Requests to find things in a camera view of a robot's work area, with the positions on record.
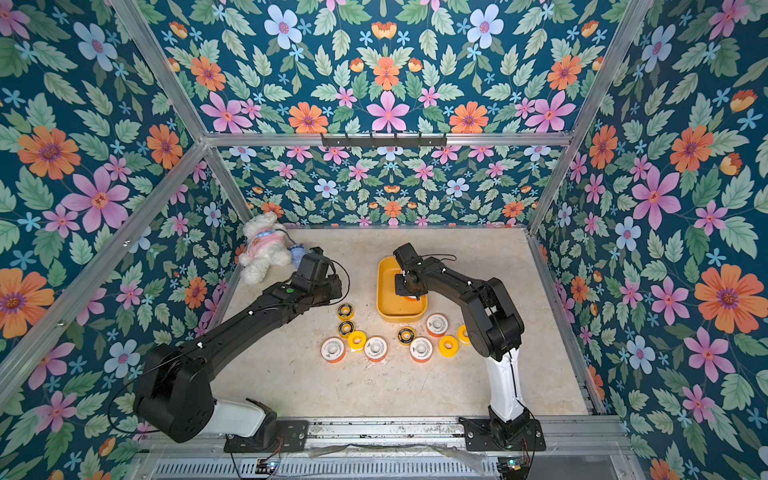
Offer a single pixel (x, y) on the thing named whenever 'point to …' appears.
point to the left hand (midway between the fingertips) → (341, 281)
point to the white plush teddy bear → (268, 242)
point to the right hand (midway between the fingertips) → (405, 286)
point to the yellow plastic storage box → (391, 307)
